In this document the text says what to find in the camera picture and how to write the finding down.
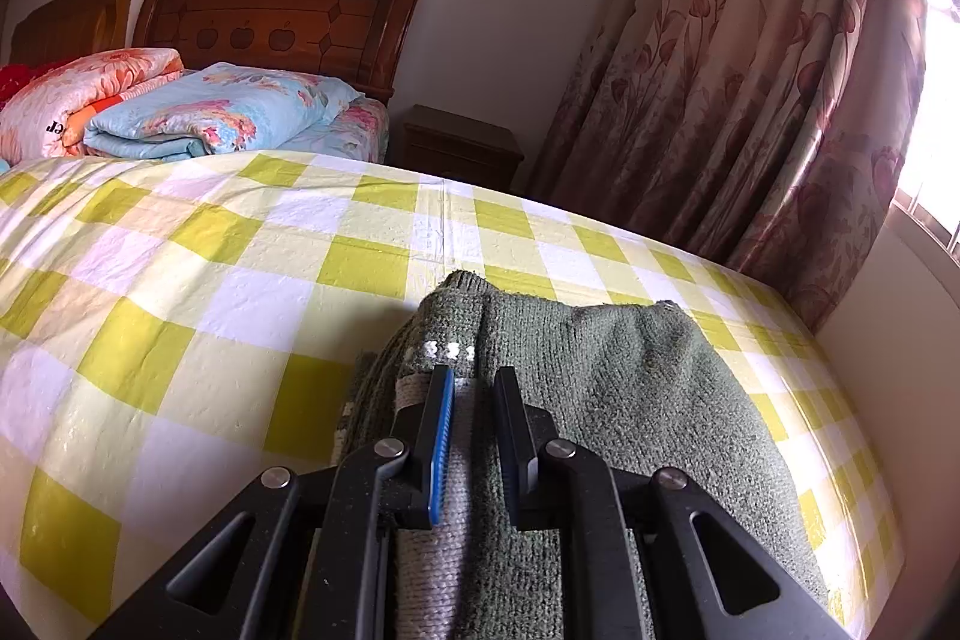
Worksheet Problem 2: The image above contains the bed with yellow checked sheet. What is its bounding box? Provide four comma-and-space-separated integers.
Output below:
0, 149, 905, 640

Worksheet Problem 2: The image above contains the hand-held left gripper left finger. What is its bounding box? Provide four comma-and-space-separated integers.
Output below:
90, 364, 456, 640

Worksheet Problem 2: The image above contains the pink orange floral quilt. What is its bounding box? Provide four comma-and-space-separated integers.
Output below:
0, 47, 185, 163

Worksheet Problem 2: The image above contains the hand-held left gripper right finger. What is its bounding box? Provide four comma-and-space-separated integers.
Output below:
493, 366, 856, 640

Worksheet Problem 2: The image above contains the dark wooden nightstand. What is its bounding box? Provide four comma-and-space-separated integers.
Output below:
396, 104, 526, 191

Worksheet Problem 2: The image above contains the pink floral curtain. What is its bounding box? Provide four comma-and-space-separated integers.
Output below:
525, 0, 931, 333

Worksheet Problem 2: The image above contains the green knitted sweater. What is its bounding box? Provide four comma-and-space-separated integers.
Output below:
330, 269, 830, 640

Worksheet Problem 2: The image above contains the small wooden headboard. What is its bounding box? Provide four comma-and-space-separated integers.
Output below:
7, 0, 137, 71

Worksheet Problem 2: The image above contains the red patterned quilt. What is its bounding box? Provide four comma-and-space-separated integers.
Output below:
0, 61, 61, 103

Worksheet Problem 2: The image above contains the barred window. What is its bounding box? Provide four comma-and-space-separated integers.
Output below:
889, 0, 960, 259

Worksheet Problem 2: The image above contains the pale floral pillow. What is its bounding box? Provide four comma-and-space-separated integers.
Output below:
281, 98, 391, 163

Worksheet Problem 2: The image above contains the large carved wooden headboard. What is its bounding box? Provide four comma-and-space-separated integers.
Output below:
131, 0, 428, 103

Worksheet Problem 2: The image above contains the light blue floral quilt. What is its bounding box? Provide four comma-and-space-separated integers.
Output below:
82, 61, 365, 163

